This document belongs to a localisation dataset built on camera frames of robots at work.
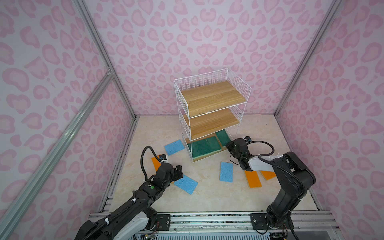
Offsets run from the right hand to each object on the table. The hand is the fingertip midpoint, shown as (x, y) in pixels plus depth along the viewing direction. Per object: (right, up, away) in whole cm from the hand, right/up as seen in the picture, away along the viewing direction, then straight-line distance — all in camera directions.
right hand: (227, 140), depth 96 cm
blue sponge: (-34, -5, +5) cm, 35 cm away
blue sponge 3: (-1, -19, -6) cm, 19 cm away
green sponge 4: (-22, -5, +2) cm, 22 cm away
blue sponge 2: (-25, -24, -11) cm, 36 cm away
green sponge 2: (-17, -5, +2) cm, 18 cm away
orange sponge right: (+13, -21, -10) cm, 27 cm away
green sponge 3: (-1, +2, +5) cm, 5 cm away
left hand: (-31, -14, -11) cm, 35 cm away
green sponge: (-8, -3, +3) cm, 9 cm away
